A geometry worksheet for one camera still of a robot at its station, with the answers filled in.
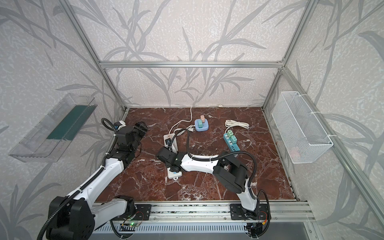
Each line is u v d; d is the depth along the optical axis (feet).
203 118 3.45
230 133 3.16
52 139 2.10
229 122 3.55
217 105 4.06
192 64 3.16
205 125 3.46
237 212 2.42
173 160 2.14
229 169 1.71
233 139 3.07
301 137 2.01
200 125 3.36
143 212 2.39
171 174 2.76
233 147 3.09
